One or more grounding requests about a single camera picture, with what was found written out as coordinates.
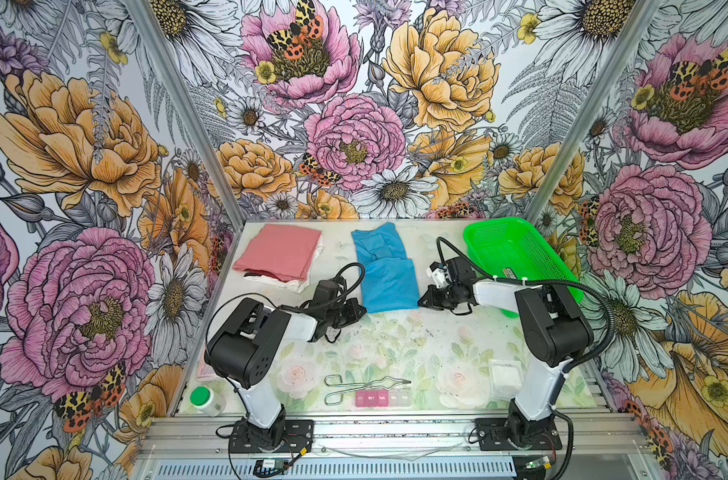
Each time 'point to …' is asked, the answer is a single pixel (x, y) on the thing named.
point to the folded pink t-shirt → (283, 252)
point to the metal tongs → (335, 398)
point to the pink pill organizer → (383, 398)
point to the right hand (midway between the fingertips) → (420, 308)
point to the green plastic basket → (515, 248)
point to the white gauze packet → (506, 378)
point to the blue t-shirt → (389, 279)
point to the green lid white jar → (207, 401)
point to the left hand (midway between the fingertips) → (366, 317)
